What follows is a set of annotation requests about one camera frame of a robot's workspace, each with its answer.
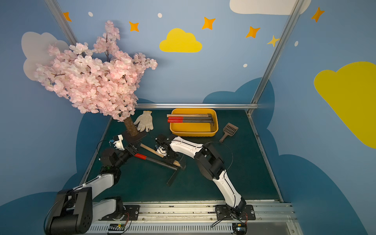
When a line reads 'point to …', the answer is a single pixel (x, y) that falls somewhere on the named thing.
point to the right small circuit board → (239, 228)
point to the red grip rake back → (194, 118)
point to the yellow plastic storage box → (194, 129)
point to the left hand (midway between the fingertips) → (139, 140)
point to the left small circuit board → (117, 226)
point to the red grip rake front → (140, 156)
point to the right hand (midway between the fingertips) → (173, 157)
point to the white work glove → (145, 121)
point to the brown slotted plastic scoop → (229, 129)
